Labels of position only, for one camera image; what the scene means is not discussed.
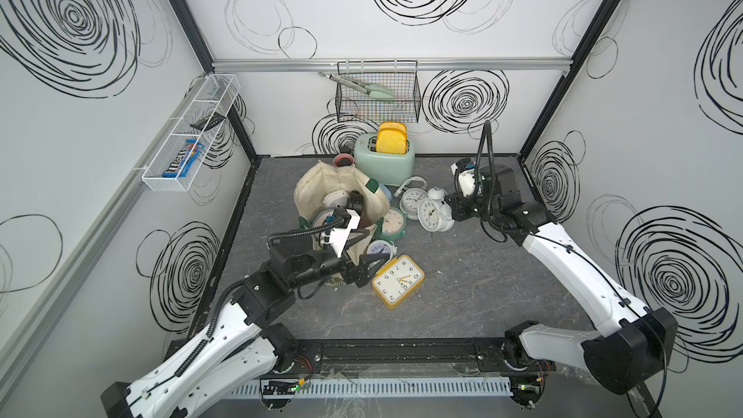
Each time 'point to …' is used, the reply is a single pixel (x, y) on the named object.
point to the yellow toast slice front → (391, 141)
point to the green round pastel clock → (392, 225)
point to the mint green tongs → (373, 91)
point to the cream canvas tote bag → (325, 187)
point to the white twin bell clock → (410, 201)
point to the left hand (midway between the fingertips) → (377, 246)
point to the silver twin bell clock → (433, 213)
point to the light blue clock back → (387, 193)
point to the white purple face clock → (382, 247)
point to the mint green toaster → (392, 169)
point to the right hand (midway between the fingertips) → (451, 196)
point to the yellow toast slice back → (393, 125)
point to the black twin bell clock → (356, 201)
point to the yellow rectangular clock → (398, 281)
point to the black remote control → (215, 119)
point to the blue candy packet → (185, 159)
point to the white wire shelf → (218, 93)
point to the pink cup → (343, 160)
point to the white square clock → (339, 198)
